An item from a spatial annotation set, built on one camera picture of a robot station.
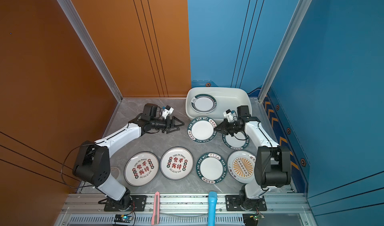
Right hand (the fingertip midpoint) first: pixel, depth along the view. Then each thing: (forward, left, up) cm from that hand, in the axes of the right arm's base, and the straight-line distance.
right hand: (214, 129), depth 85 cm
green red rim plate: (+31, +5, -11) cm, 33 cm away
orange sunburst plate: (-16, -15, -14) cm, 26 cm away
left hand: (0, +18, +4) cm, 18 cm away
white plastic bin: (+39, -14, -14) cm, 44 cm away
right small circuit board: (-40, -19, -15) cm, 46 cm away
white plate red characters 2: (-14, +22, -14) cm, 30 cm away
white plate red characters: (-17, +42, -14) cm, 48 cm away
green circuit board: (-40, +46, -16) cm, 63 cm away
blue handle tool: (-33, +3, -12) cm, 35 cm away
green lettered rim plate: (+1, +8, -2) cm, 8 cm away
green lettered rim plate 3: (-17, +2, -15) cm, 23 cm away
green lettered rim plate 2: (-1, -16, -14) cm, 21 cm away
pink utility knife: (-40, +30, -13) cm, 51 cm away
